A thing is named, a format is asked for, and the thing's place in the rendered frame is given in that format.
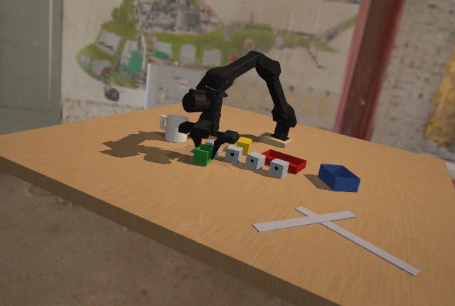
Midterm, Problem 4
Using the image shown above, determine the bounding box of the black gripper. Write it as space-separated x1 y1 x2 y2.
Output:
178 111 239 159

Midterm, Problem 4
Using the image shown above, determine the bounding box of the blue open-top tray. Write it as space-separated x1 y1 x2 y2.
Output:
318 164 360 193

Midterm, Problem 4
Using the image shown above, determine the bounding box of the red tray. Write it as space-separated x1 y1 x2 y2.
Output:
261 149 306 174

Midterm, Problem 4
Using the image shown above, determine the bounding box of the grey flat bar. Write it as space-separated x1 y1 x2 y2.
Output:
295 206 420 276
252 211 357 232

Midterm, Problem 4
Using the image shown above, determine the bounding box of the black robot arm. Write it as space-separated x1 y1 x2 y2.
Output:
182 51 297 141

